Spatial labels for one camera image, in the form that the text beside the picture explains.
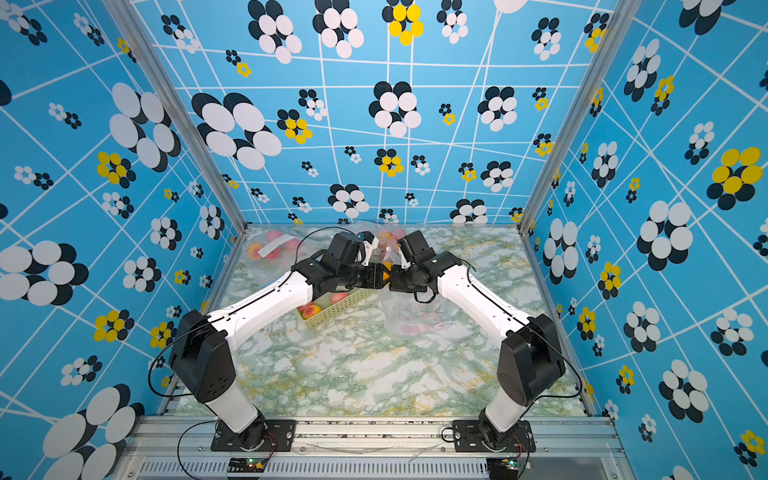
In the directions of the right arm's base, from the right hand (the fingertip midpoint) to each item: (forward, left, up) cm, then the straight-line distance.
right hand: (397, 281), depth 85 cm
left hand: (0, +1, +4) cm, 4 cm away
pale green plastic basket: (-4, +20, -11) cm, 23 cm away
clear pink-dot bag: (-2, -8, -17) cm, 19 cm away
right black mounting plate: (-36, -17, -15) cm, 43 cm away
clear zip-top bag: (+17, +41, -3) cm, 45 cm away
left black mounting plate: (-37, +32, -10) cm, 50 cm away
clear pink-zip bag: (+8, +3, +5) cm, 10 cm away
